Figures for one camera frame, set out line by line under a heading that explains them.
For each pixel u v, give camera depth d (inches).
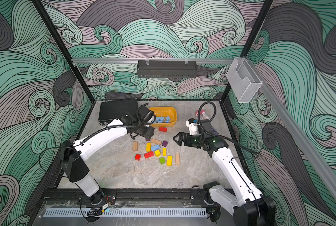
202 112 42.9
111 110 46.3
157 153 34.5
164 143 36.6
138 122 22.6
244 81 32.8
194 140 25.3
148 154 35.5
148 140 37.4
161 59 37.4
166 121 40.8
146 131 27.8
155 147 36.2
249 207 14.5
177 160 33.7
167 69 38.3
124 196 29.5
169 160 33.7
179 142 26.3
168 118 41.1
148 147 36.4
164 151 35.3
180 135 26.2
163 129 40.0
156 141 37.1
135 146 36.2
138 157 34.1
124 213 27.5
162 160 33.9
